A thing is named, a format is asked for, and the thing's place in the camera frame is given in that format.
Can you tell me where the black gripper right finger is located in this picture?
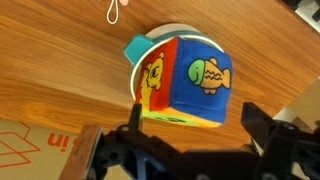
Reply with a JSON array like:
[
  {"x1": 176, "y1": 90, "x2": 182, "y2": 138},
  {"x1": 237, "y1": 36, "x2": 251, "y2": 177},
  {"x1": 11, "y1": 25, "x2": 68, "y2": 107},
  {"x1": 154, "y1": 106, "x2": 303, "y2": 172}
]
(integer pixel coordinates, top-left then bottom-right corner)
[{"x1": 240, "y1": 101, "x2": 301, "y2": 180}]

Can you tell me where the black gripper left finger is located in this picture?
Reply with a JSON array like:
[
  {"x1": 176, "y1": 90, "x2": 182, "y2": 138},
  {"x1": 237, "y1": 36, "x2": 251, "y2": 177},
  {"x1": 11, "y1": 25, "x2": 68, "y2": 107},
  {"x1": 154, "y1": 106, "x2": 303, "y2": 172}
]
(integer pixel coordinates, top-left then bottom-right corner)
[{"x1": 59, "y1": 103, "x2": 144, "y2": 180}]

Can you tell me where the colourful soft picture cube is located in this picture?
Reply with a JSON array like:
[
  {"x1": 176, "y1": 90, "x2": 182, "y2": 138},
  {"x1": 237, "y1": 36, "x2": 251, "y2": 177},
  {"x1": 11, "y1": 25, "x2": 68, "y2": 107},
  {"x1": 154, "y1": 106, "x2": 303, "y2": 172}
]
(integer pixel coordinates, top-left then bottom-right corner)
[{"x1": 134, "y1": 35, "x2": 233, "y2": 129}]

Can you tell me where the brown cardboard panel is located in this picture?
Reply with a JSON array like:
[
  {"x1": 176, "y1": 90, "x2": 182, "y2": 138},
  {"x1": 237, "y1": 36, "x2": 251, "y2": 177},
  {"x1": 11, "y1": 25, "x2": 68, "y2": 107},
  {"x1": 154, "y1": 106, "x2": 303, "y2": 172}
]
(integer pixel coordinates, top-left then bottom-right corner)
[{"x1": 0, "y1": 118, "x2": 134, "y2": 180}]

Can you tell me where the pink plush toy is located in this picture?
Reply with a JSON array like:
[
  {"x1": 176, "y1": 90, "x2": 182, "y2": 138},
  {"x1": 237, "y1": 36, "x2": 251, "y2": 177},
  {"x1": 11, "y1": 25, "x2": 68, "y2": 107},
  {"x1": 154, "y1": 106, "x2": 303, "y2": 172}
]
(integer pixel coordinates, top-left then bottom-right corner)
[{"x1": 98, "y1": 0, "x2": 130, "y2": 25}]

